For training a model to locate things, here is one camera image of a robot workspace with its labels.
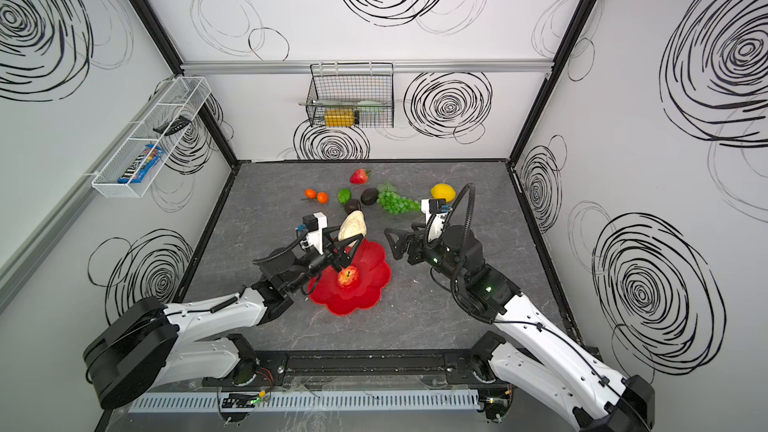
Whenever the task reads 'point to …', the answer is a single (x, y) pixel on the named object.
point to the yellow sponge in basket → (339, 117)
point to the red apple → (348, 277)
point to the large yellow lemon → (444, 191)
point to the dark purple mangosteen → (352, 206)
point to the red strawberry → (360, 177)
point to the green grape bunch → (394, 203)
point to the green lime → (344, 196)
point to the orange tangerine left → (310, 193)
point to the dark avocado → (369, 196)
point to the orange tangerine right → (322, 197)
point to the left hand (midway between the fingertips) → (359, 234)
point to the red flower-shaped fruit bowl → (374, 275)
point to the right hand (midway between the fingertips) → (397, 228)
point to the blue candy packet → (142, 164)
